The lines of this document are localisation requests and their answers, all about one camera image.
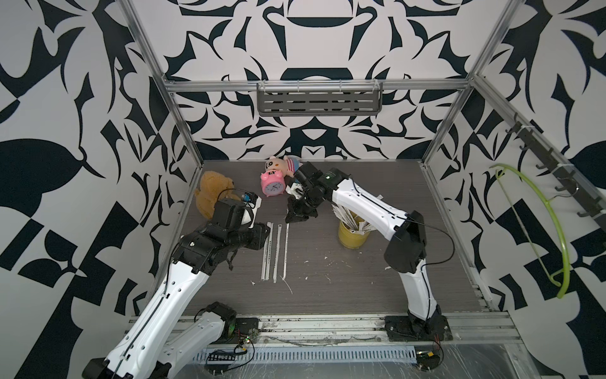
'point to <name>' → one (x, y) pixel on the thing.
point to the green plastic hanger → (561, 278)
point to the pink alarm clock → (273, 182)
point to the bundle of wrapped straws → (346, 218)
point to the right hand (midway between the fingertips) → (285, 217)
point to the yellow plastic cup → (350, 238)
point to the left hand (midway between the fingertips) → (261, 224)
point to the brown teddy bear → (214, 187)
